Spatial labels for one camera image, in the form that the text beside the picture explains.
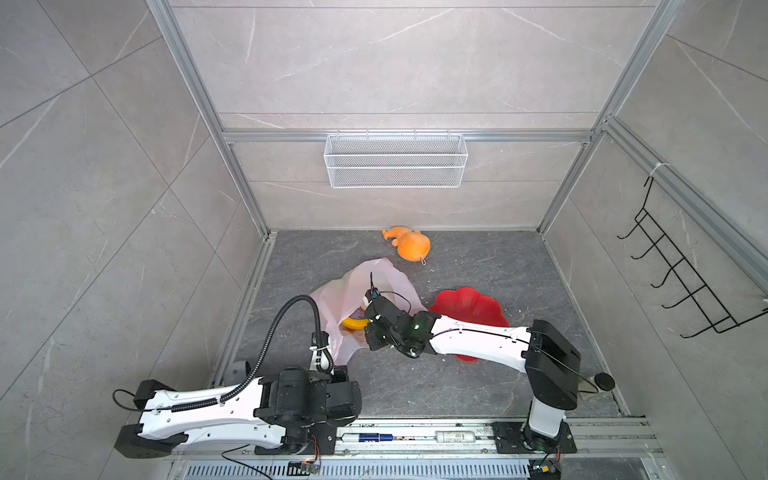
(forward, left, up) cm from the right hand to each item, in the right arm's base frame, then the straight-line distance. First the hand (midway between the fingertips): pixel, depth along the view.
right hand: (367, 329), depth 82 cm
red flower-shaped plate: (+12, -33, -9) cm, 37 cm away
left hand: (-13, +4, +5) cm, 15 cm away
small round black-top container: (-11, +33, 0) cm, 35 cm away
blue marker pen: (-25, -2, -9) cm, 27 cm away
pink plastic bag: (+5, +7, +7) cm, 11 cm away
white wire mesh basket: (+53, -9, +20) cm, 57 cm away
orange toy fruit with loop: (+34, -15, -3) cm, 37 cm away
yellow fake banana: (+5, +5, -6) cm, 9 cm away
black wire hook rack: (-10, -73, +22) cm, 77 cm away
